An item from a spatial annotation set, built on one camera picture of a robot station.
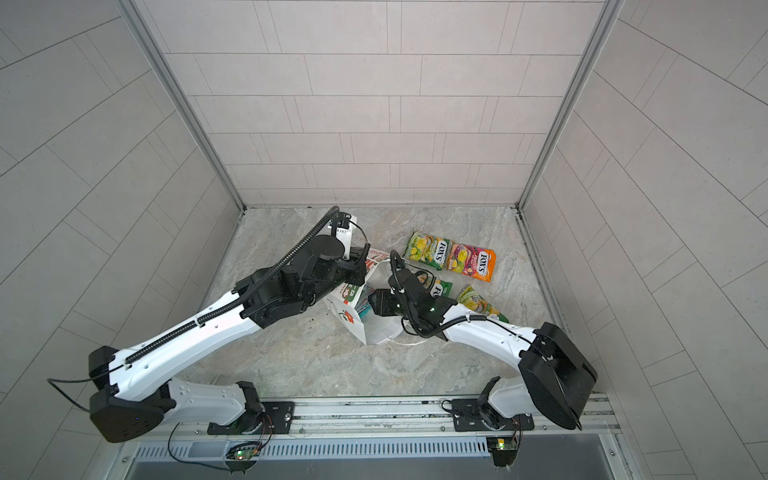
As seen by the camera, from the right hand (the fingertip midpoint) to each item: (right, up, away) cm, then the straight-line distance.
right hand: (373, 301), depth 81 cm
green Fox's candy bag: (+17, +13, +21) cm, 30 cm away
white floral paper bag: (-6, +2, -11) cm, 12 cm away
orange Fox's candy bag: (+31, +9, +17) cm, 36 cm away
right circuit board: (+31, -31, -12) cm, 46 cm away
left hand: (+2, +15, -16) cm, 22 cm away
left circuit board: (-26, -29, -17) cm, 43 cm away
